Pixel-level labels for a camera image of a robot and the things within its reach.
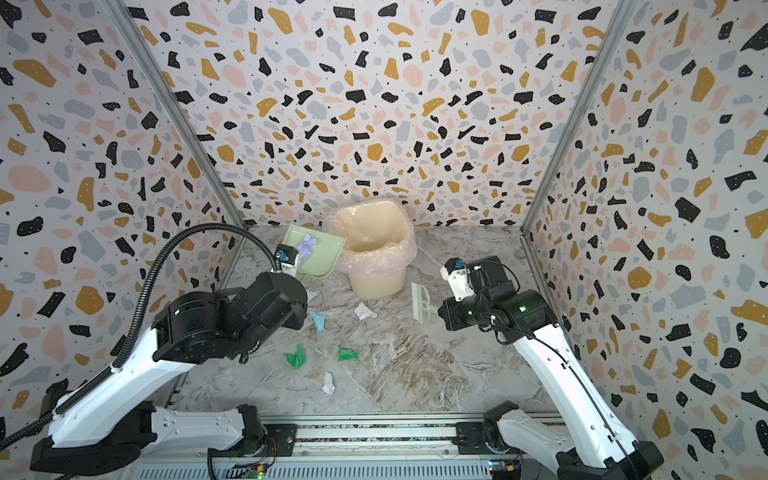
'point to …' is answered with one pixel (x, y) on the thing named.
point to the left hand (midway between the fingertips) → (302, 290)
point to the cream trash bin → (377, 288)
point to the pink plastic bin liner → (381, 239)
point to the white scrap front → (328, 386)
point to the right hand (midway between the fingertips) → (437, 306)
